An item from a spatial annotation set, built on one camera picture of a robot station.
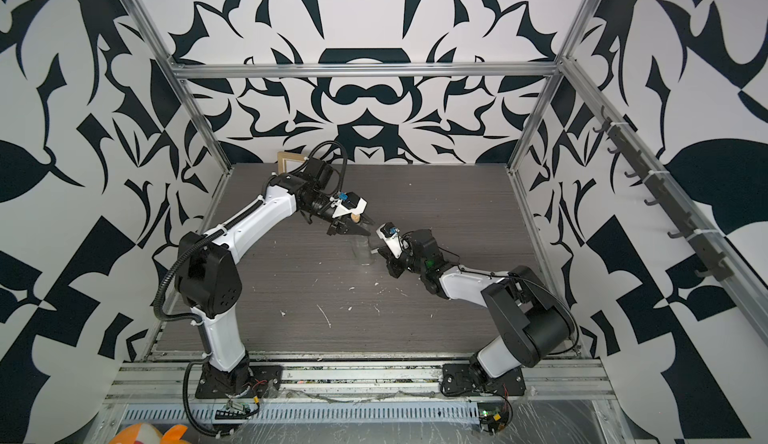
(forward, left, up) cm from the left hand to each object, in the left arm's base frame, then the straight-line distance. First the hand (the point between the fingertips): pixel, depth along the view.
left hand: (367, 222), depth 80 cm
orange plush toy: (-42, +47, -14) cm, 65 cm away
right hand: (0, -4, -11) cm, 12 cm away
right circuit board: (-42, -28, -21) cm, 55 cm away
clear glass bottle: (-3, +2, -9) cm, 10 cm away
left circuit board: (-38, +33, -23) cm, 55 cm away
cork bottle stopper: (-3, +3, +7) cm, 8 cm away
